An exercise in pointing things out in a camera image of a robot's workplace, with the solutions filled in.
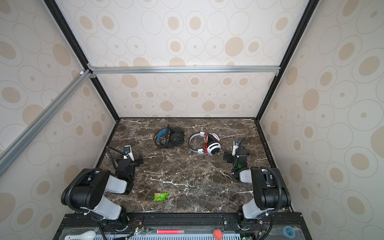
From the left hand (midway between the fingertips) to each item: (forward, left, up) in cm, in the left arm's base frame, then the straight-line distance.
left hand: (134, 148), depth 90 cm
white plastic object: (-43, +14, -8) cm, 46 cm away
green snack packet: (-26, -18, -8) cm, 32 cm away
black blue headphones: (+15, -18, -9) cm, 25 cm away
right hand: (+3, -62, -5) cm, 62 cm away
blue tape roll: (-41, -82, -9) cm, 92 cm away
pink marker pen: (-41, -25, -9) cm, 49 cm away
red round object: (-42, -47, -6) cm, 64 cm away
